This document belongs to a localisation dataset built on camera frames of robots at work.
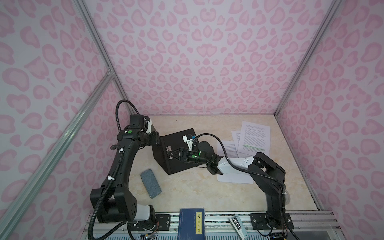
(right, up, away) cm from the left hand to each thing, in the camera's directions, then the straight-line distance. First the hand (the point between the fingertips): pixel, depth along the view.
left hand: (155, 136), depth 81 cm
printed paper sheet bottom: (+45, -11, +19) cm, 50 cm away
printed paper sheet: (+51, -1, +27) cm, 58 cm away
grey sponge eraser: (-3, -27, +2) cm, 27 cm away
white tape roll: (+70, -32, -4) cm, 77 cm away
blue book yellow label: (+20, -42, -9) cm, 47 cm away
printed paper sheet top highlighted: (+64, -3, +25) cm, 69 cm away
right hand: (+10, -9, -5) cm, 15 cm away
